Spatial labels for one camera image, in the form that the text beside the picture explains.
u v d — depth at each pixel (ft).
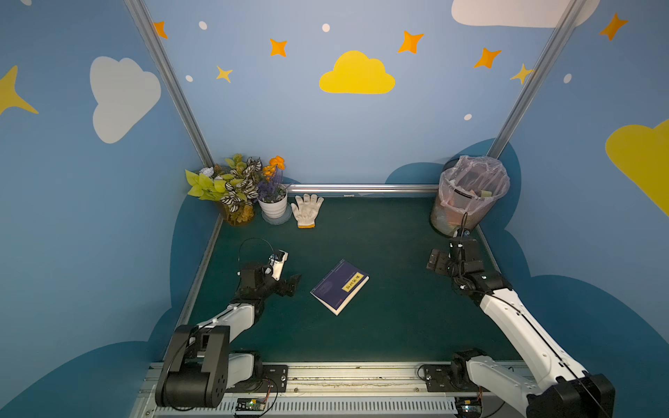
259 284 2.32
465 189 3.52
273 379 2.44
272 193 3.14
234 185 2.98
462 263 1.98
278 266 2.62
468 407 2.36
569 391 1.31
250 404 2.35
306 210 3.86
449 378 2.41
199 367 1.38
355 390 2.42
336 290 3.03
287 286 2.68
